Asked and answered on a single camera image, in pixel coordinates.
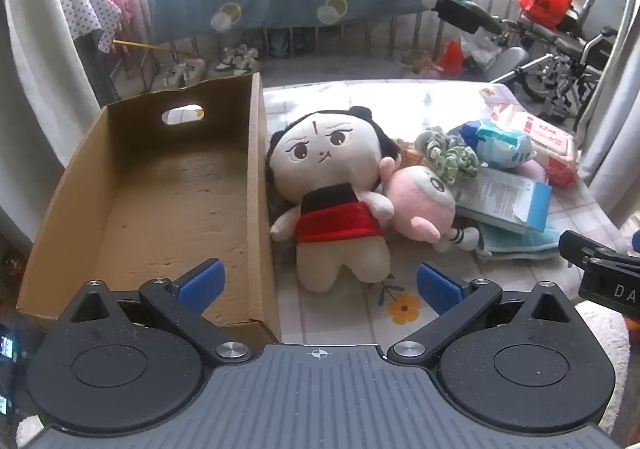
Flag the white dark sneaker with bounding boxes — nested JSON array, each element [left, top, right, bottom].
[[232, 45, 261, 74], [212, 49, 241, 76]]

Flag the clear plastic bag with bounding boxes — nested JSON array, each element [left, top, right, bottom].
[[460, 31, 496, 67]]

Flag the white polka dot cloth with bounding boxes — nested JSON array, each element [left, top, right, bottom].
[[56, 0, 123, 54]]

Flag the checked floral tablecloth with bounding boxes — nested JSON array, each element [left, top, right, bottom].
[[260, 79, 631, 346]]

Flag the grey curtain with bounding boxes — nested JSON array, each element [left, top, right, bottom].
[[575, 0, 640, 230]]

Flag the brown cardboard box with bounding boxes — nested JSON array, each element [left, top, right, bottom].
[[16, 72, 283, 345]]

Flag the wheelchair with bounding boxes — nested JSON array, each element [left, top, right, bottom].
[[492, 0, 632, 122]]

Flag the orange checked cloth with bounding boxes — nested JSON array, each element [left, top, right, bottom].
[[395, 139, 428, 168]]

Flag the orange red wet wipes pack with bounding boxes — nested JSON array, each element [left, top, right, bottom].
[[492, 106, 581, 188]]

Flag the black hanging cloth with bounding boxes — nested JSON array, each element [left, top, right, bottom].
[[74, 26, 121, 104]]

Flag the white red paper pack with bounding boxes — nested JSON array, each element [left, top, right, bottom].
[[477, 86, 522, 124]]

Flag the small red plastic bag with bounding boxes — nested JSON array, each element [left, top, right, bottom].
[[437, 40, 466, 76]]

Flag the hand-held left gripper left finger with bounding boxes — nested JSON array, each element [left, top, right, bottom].
[[59, 258, 253, 365]]

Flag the green knit scrunchie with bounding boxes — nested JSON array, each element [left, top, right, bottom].
[[414, 126, 481, 187]]

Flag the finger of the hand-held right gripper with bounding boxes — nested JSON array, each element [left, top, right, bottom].
[[558, 230, 640, 275]]

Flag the pink plush doll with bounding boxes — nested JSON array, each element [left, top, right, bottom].
[[379, 156, 481, 254]]

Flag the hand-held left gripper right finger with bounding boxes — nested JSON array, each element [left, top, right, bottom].
[[386, 261, 582, 365]]

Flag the white curtain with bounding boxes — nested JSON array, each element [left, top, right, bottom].
[[0, 0, 101, 240]]

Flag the blue white carton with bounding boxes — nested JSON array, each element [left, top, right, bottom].
[[452, 166, 552, 235]]

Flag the blue white tissue pack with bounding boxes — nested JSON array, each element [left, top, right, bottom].
[[450, 120, 537, 167]]

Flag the black grey padded bench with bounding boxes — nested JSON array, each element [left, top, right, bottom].
[[432, 0, 531, 82]]

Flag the brown fuzzy object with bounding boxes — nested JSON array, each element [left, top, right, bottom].
[[402, 49, 443, 78]]

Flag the teal cloth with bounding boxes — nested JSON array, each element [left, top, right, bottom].
[[475, 221, 561, 261]]

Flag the yellow stick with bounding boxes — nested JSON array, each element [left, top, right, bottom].
[[112, 40, 193, 54]]

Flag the black-haired plush doll red dress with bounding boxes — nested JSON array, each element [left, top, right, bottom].
[[264, 105, 401, 293]]

